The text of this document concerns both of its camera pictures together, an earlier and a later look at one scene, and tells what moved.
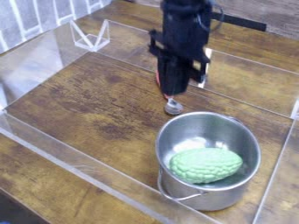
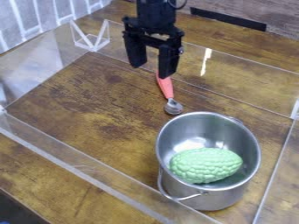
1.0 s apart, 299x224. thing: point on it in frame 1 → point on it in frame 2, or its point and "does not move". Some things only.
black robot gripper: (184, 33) → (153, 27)
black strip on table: (239, 21) does not move
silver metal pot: (205, 129) does not move
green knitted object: (203, 164) does not move
